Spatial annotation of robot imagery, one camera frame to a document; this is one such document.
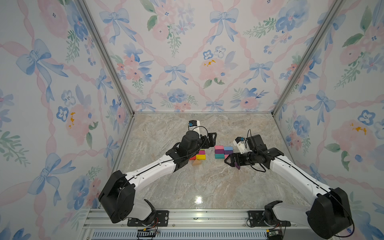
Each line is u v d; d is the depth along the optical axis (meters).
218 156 0.99
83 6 0.68
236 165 0.72
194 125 0.69
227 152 0.98
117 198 0.41
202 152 0.97
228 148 0.99
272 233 0.73
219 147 1.01
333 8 0.69
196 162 0.93
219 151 0.98
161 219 0.74
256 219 0.74
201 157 0.95
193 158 0.93
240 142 0.76
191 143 0.59
